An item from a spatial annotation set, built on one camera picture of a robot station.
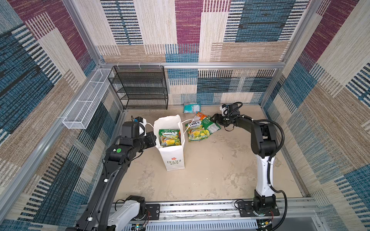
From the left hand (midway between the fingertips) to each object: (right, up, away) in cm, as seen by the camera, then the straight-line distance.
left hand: (156, 136), depth 73 cm
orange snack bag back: (+27, +11, +39) cm, 48 cm away
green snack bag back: (+32, +4, +31) cm, 45 cm away
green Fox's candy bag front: (+5, -2, +11) cm, 13 cm away
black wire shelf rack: (-20, +33, +38) cm, 54 cm away
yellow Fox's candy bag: (+22, 0, +28) cm, 35 cm away
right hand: (+37, +7, +34) cm, 50 cm away
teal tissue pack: (+19, +18, +42) cm, 50 cm away
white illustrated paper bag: (+9, -10, 0) cm, 14 cm away
